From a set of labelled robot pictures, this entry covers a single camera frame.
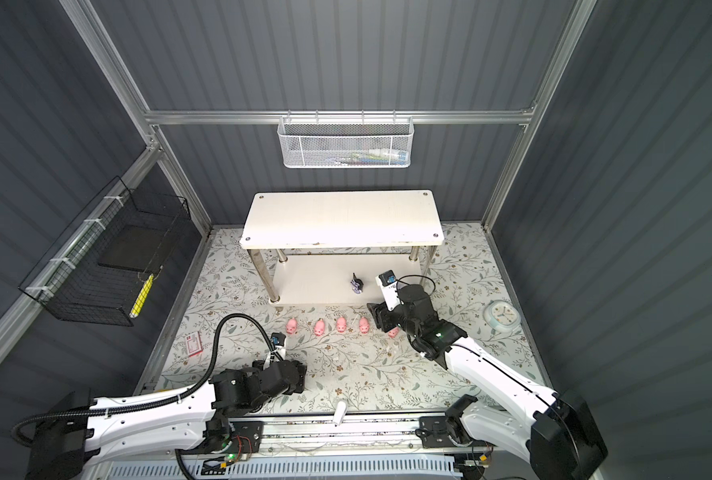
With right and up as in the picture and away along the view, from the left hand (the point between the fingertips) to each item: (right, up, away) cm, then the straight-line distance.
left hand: (295, 369), depth 81 cm
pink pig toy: (-4, +9, +10) cm, 14 cm away
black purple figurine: (+17, +22, +8) cm, 29 cm away
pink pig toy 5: (+28, +7, +10) cm, 30 cm away
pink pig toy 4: (+19, +10, +10) cm, 23 cm away
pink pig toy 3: (+12, +10, +10) cm, 18 cm away
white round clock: (+62, +13, +10) cm, 64 cm away
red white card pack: (-32, +5, +7) cm, 33 cm away
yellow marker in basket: (-33, +23, -12) cm, 42 cm away
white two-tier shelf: (+6, +34, +30) cm, 46 cm away
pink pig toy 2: (+5, +9, +10) cm, 14 cm away
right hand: (+24, +19, -1) cm, 30 cm away
